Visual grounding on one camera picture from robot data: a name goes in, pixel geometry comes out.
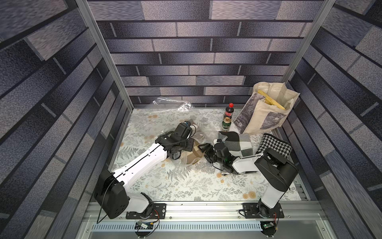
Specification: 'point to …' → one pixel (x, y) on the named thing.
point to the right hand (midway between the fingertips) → (197, 148)
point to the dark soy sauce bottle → (229, 110)
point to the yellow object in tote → (269, 100)
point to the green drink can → (226, 124)
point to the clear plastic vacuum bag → (165, 115)
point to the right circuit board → (269, 228)
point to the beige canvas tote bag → (267, 108)
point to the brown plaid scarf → (196, 154)
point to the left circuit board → (140, 225)
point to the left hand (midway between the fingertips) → (191, 141)
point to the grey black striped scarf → (238, 145)
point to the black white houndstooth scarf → (270, 142)
